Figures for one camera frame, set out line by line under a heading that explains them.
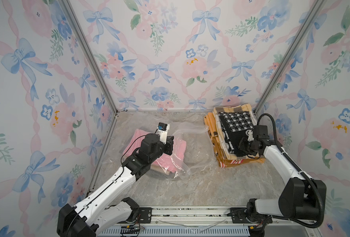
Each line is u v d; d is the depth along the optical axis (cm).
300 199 42
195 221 73
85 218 39
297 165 47
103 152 101
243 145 78
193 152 97
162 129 62
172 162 72
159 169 80
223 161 88
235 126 95
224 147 91
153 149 56
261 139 62
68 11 69
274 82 100
